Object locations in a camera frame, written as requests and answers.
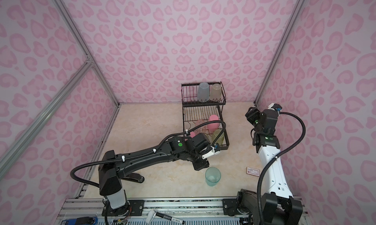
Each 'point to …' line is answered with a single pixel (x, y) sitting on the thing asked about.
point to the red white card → (252, 171)
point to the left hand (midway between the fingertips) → (208, 159)
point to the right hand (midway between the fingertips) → (254, 109)
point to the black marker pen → (152, 213)
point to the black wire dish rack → (202, 112)
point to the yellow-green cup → (215, 91)
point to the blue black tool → (83, 220)
